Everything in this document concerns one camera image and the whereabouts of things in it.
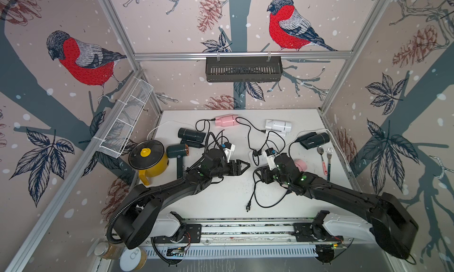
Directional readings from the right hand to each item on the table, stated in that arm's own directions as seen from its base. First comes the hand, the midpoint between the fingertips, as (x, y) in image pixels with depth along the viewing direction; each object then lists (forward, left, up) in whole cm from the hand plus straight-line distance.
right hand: (259, 167), depth 84 cm
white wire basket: (+7, +69, +13) cm, 70 cm away
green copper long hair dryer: (+9, +43, -3) cm, 44 cm away
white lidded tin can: (-38, +48, -3) cm, 61 cm away
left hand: (-2, +5, +6) cm, 9 cm away
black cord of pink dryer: (+34, +30, -4) cm, 46 cm away
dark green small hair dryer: (+20, +38, -5) cm, 43 cm away
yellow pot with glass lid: (+1, +54, +3) cm, 54 cm away
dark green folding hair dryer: (+20, -33, -4) cm, 39 cm away
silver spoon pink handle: (+16, -38, -9) cm, 42 cm away
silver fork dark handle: (+14, -41, -8) cm, 44 cm away
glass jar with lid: (-35, +57, +1) cm, 67 cm away
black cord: (-16, +5, -8) cm, 18 cm away
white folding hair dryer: (+30, -16, -5) cm, 34 cm away
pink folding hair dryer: (+32, +19, -2) cm, 37 cm away
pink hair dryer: (+4, -22, -3) cm, 22 cm away
